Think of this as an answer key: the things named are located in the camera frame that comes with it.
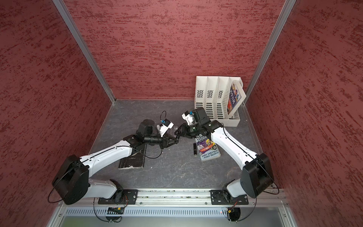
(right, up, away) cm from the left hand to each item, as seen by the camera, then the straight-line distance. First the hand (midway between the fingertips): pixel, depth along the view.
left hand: (176, 143), depth 76 cm
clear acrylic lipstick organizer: (-2, +7, -5) cm, 9 cm away
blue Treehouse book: (+19, -8, +13) cm, 25 cm away
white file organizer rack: (+27, +33, +37) cm, 56 cm away
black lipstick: (+12, -7, +16) cm, 21 cm away
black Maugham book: (-26, -13, +9) cm, 31 cm away
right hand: (0, +3, 0) cm, 3 cm away
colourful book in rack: (+40, +28, +18) cm, 52 cm away
